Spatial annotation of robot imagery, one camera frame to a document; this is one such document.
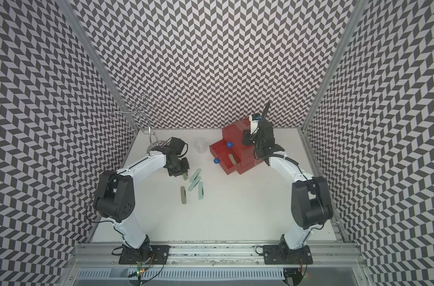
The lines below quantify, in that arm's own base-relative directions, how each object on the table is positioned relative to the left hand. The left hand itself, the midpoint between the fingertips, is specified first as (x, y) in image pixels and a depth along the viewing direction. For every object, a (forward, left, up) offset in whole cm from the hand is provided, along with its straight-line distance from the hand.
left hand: (186, 172), depth 92 cm
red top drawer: (+14, -25, +15) cm, 32 cm away
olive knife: (-2, 0, 0) cm, 2 cm away
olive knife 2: (-8, +2, -6) cm, 10 cm away
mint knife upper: (+1, -4, -5) cm, 6 cm away
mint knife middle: (-3, -4, -5) cm, 7 cm away
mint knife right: (-8, -8, -6) cm, 12 cm away
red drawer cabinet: (+8, -23, +7) cm, 25 cm away
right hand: (+13, -30, +13) cm, 35 cm away
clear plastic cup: (+21, -5, -3) cm, 22 cm away
